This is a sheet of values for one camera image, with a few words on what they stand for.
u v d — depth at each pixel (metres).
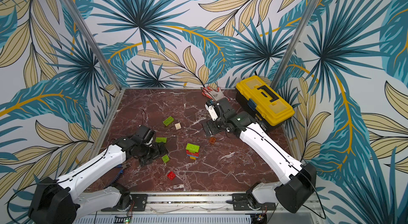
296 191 0.37
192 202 0.75
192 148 0.79
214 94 1.16
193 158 0.85
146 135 0.65
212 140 0.93
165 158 0.86
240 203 0.73
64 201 0.38
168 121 1.00
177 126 0.98
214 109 0.60
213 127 0.66
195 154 0.81
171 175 0.81
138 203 0.73
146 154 0.68
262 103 0.90
